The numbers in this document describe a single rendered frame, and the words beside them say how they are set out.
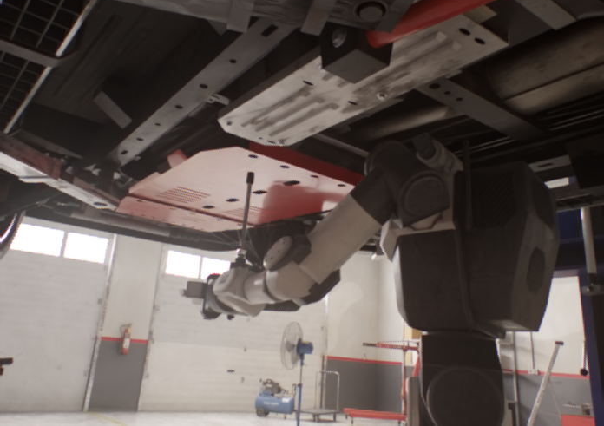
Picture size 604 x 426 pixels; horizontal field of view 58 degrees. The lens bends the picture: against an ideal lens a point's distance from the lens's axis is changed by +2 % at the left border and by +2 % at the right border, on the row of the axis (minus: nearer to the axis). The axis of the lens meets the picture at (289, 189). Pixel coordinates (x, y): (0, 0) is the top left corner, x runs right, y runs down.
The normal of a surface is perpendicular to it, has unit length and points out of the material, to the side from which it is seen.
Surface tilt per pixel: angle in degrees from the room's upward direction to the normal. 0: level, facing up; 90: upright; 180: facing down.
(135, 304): 90
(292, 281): 127
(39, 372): 90
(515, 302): 104
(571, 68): 157
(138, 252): 90
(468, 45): 180
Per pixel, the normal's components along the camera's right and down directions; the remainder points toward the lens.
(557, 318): -0.80, -0.24
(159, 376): 0.60, -0.21
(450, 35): -0.07, 0.95
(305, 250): 0.07, 0.25
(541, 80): -0.38, 0.78
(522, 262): 0.72, 0.08
